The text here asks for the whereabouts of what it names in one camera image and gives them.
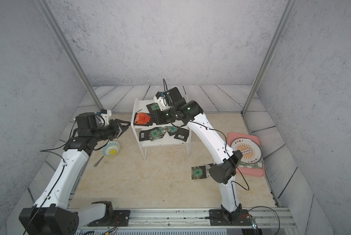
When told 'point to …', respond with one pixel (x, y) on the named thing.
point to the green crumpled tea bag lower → (157, 133)
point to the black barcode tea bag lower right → (182, 134)
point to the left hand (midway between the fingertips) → (131, 124)
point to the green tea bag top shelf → (153, 108)
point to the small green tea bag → (198, 172)
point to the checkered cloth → (258, 165)
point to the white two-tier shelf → (137, 105)
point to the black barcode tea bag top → (207, 171)
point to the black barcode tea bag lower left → (144, 134)
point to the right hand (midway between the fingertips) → (151, 120)
